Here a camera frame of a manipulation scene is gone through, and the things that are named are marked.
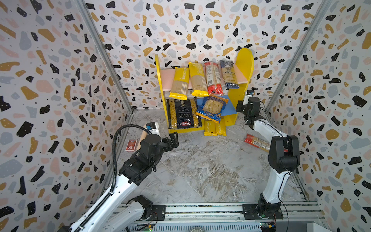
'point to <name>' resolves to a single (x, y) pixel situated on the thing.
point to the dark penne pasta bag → (181, 113)
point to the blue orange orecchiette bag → (211, 108)
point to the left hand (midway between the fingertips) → (170, 133)
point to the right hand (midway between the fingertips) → (238, 96)
